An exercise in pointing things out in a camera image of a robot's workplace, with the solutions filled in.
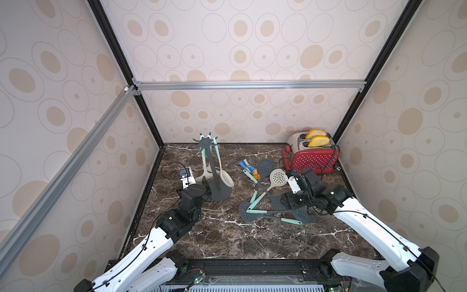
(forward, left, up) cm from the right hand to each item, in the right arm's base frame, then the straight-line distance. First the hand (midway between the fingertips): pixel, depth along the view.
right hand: (286, 199), depth 78 cm
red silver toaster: (+26, -9, 0) cm, 28 cm away
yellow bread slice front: (+33, -20, +4) cm, 38 cm away
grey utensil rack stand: (+10, +32, -15) cm, 37 cm away
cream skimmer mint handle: (+13, +28, -3) cm, 31 cm away
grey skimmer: (+28, +7, -13) cm, 31 cm away
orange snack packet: (+22, +12, -14) cm, 29 cm away
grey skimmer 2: (-3, +16, -14) cm, 21 cm away
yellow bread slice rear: (+38, -19, +5) cm, 42 cm away
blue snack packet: (+28, +18, -12) cm, 36 cm away
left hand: (+2, +35, +10) cm, 36 cm away
